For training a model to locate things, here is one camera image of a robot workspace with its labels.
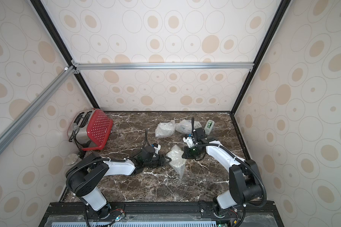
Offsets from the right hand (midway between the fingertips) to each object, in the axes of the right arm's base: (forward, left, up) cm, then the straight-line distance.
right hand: (188, 155), depth 86 cm
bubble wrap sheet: (-5, +7, 0) cm, 8 cm away
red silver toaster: (+10, +61, +11) cm, 63 cm away
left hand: (-4, +9, -1) cm, 10 cm away
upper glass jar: (-10, +64, +8) cm, 66 cm away
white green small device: (+27, -16, -4) cm, 32 cm away
